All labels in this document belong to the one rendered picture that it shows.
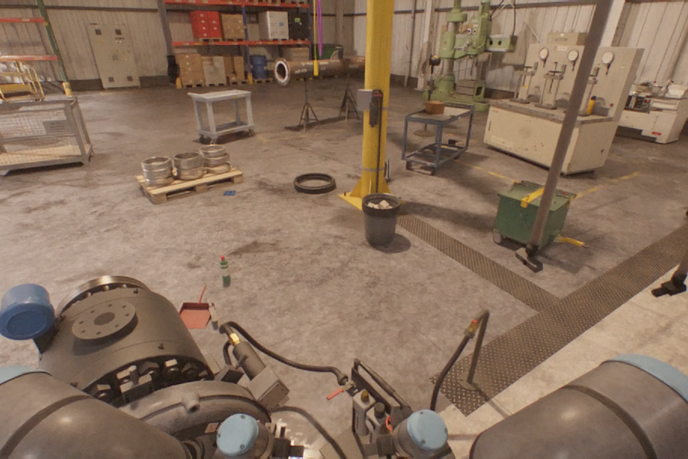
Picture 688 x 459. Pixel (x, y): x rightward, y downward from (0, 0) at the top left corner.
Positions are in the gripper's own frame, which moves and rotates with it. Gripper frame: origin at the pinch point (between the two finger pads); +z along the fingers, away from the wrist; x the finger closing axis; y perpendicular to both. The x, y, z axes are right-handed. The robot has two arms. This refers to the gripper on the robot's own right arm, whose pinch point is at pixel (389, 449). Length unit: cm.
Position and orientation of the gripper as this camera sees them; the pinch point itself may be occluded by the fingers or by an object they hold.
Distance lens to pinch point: 132.0
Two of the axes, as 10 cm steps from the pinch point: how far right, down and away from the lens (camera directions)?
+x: 9.7, 0.1, 2.3
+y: 1.3, 7.9, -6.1
